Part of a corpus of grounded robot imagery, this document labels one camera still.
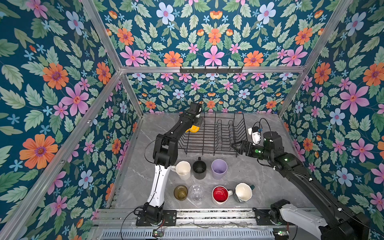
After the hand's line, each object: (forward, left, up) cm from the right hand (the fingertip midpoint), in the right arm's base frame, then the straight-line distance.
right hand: (236, 145), depth 74 cm
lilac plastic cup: (-3, +8, -20) cm, 21 cm away
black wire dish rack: (+22, +7, -20) cm, 31 cm away
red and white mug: (-17, +7, -23) cm, 29 cm away
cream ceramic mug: (-4, +29, -18) cm, 34 cm away
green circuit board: (-34, -21, -25) cm, 47 cm away
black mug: (-3, +19, -19) cm, 27 cm away
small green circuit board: (-34, +39, -24) cm, 57 cm away
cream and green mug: (-16, -5, -21) cm, 27 cm away
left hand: (+32, +20, -10) cm, 39 cm away
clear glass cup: (-16, +21, -24) cm, 35 cm away
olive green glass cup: (-16, +30, -24) cm, 41 cm away
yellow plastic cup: (+22, +23, -13) cm, 34 cm away
